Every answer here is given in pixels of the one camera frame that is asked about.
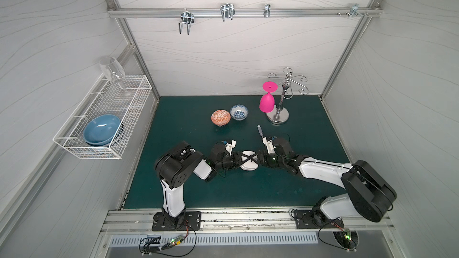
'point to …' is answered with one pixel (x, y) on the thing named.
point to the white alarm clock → (250, 165)
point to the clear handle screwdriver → (260, 130)
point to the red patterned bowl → (220, 117)
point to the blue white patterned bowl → (239, 111)
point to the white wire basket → (107, 98)
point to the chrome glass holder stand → (280, 115)
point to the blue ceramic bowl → (101, 129)
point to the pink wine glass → (267, 101)
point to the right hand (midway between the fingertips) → (252, 157)
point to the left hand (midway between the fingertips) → (250, 160)
